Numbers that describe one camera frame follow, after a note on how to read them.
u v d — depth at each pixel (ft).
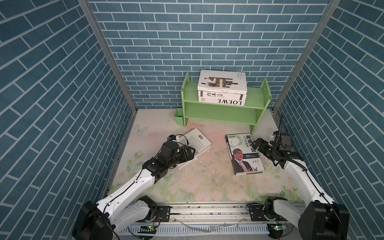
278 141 2.11
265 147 2.47
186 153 2.32
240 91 2.60
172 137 2.36
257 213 2.42
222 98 2.73
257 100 2.98
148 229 2.37
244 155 2.99
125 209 1.78
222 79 2.77
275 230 2.36
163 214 2.42
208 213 2.47
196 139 3.25
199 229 2.32
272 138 2.46
